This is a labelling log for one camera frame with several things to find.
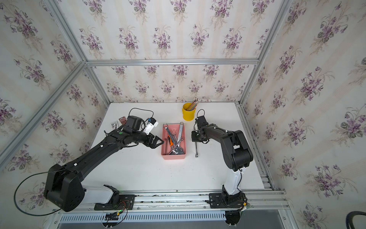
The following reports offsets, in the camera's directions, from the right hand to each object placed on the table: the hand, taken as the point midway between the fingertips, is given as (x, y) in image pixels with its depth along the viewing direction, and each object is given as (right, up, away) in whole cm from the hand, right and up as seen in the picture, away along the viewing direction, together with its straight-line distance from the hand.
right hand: (195, 138), depth 98 cm
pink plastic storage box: (-15, -1, -7) cm, 17 cm away
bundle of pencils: (-1, +25, +2) cm, 25 cm away
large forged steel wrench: (-11, -6, -9) cm, 16 cm away
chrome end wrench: (0, -9, -9) cm, 13 cm away
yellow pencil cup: (-5, +16, +8) cm, 19 cm away
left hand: (-22, +2, -18) cm, 29 cm away
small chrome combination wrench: (-10, +1, -7) cm, 12 cm away
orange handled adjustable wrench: (-18, -1, -2) cm, 18 cm away
